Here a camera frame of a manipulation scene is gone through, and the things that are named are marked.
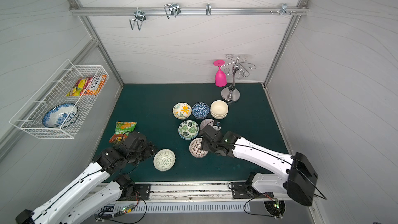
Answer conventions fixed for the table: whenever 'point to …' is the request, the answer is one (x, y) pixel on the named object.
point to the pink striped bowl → (205, 122)
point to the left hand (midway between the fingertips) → (153, 151)
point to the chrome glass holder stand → (231, 93)
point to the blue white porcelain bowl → (60, 114)
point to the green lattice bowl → (164, 160)
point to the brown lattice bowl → (195, 148)
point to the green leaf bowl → (188, 129)
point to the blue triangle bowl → (200, 111)
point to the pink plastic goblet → (221, 78)
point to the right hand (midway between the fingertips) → (205, 143)
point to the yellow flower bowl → (182, 110)
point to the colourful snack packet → (90, 85)
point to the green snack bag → (122, 131)
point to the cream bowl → (219, 109)
